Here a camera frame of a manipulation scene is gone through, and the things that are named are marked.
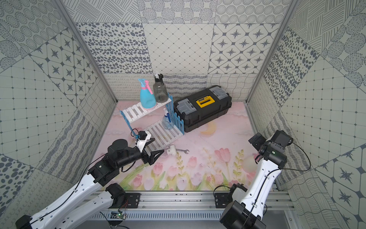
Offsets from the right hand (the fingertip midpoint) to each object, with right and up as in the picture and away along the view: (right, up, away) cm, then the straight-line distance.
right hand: (258, 145), depth 73 cm
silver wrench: (-39, -8, +19) cm, 44 cm away
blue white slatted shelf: (-56, +3, +25) cm, 61 cm away
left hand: (-53, +3, -4) cm, 53 cm away
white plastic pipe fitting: (-48, -7, +15) cm, 50 cm away
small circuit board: (-73, -35, -3) cm, 81 cm away
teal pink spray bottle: (-58, +24, 0) cm, 63 cm away
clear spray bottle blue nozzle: (-53, +9, +31) cm, 62 cm away
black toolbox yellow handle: (-27, +20, +21) cm, 40 cm away
